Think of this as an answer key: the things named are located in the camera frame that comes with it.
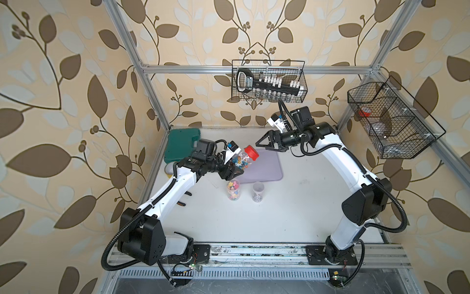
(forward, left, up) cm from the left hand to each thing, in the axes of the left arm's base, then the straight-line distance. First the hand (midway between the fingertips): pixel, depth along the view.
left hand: (234, 163), depth 79 cm
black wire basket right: (+8, -66, +15) cm, 68 cm away
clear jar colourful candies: (-6, +1, -13) cm, 14 cm away
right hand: (+3, -11, +8) cm, 14 cm away
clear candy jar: (-1, -3, +4) cm, 5 cm away
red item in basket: (+20, -59, +12) cm, 63 cm away
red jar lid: (0, -7, +7) cm, 10 cm away
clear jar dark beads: (-8, -11, -11) cm, 17 cm away
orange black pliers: (-10, +26, -21) cm, 35 cm away
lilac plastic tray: (+11, -17, -21) cm, 29 cm away
